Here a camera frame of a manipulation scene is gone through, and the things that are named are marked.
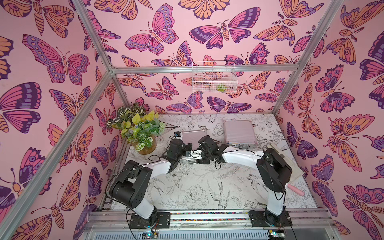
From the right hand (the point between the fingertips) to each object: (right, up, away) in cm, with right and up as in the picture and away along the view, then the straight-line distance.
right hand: (198, 151), depth 93 cm
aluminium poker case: (+28, +10, +10) cm, 32 cm away
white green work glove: (+59, -13, -3) cm, 61 cm away
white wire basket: (+10, +47, +2) cm, 48 cm away
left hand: (-7, +4, +1) cm, 8 cm away
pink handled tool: (+53, -20, -11) cm, 58 cm away
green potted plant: (-31, +15, -15) cm, 38 cm away
